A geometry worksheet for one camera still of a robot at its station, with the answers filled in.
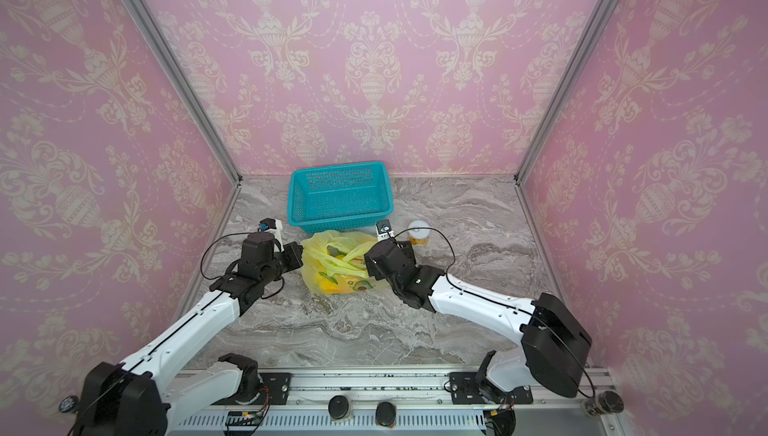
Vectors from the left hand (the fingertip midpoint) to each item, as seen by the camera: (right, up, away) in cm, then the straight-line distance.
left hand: (305, 248), depth 84 cm
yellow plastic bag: (+8, -4, -3) cm, 10 cm away
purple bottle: (-36, -25, -29) cm, 52 cm away
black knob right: (+23, -32, -22) cm, 45 cm away
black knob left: (+13, -32, -19) cm, 39 cm away
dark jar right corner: (+70, -30, -20) cm, 79 cm away
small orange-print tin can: (+34, +2, +13) cm, 37 cm away
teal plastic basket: (+8, +15, +30) cm, 35 cm away
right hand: (+22, 0, -2) cm, 22 cm away
